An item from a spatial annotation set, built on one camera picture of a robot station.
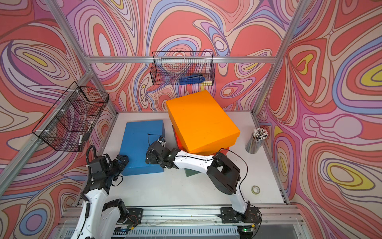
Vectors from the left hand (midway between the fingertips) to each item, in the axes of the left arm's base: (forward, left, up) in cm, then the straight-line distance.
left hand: (126, 162), depth 83 cm
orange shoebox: (+7, -42, +25) cm, 49 cm away
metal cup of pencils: (+11, -76, +1) cm, 77 cm away
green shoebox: (-2, -36, -9) cm, 37 cm away
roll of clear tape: (-12, -73, -9) cm, 75 cm away
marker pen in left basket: (+3, +18, +16) cm, 24 cm away
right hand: (+1, -15, -2) cm, 16 cm away
